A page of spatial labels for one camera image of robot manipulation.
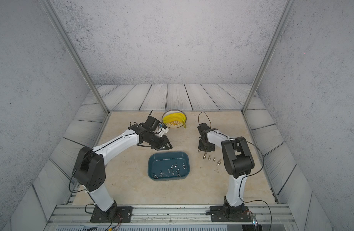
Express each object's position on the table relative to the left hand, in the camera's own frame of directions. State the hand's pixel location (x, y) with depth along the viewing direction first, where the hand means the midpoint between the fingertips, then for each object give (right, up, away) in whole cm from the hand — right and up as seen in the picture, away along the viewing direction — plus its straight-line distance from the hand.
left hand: (173, 148), depth 83 cm
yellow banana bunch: (+3, +19, +29) cm, 35 cm away
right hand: (+22, -3, +15) cm, 27 cm away
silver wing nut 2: (+17, -5, +14) cm, 22 cm away
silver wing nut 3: (+28, -11, +9) cm, 32 cm away
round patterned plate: (-1, +13, +29) cm, 32 cm away
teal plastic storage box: (-3, -12, +6) cm, 14 cm away
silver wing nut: (+23, -9, +11) cm, 27 cm away
